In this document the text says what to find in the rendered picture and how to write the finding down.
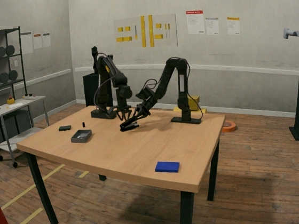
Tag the blue flat rectangular block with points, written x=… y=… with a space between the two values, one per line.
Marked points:
x=170 y=167

